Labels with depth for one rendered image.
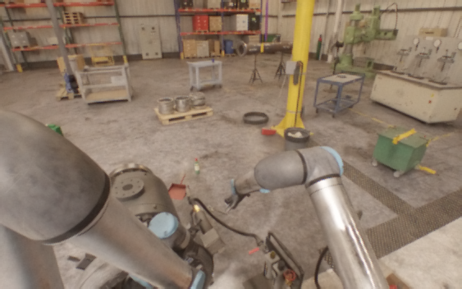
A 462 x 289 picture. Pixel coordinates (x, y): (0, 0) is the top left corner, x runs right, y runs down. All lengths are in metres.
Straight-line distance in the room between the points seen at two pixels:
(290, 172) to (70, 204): 0.57
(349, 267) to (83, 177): 0.64
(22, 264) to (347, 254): 0.69
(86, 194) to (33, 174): 0.06
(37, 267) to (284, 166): 0.61
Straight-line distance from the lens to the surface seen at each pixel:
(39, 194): 0.31
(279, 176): 0.72
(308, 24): 4.18
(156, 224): 0.81
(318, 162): 0.75
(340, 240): 0.72
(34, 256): 0.50
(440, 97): 6.22
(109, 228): 0.38
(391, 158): 3.82
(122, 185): 1.74
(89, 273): 1.33
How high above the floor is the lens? 1.90
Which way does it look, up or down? 28 degrees down
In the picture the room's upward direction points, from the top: 1 degrees counter-clockwise
